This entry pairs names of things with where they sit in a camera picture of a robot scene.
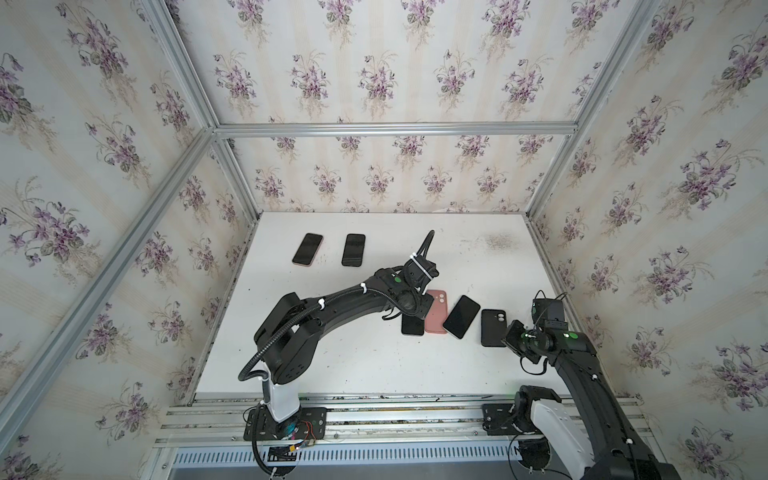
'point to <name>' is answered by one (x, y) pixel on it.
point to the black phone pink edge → (308, 250)
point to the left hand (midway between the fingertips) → (425, 302)
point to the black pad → (462, 316)
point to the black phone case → (493, 327)
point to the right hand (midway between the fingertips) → (504, 340)
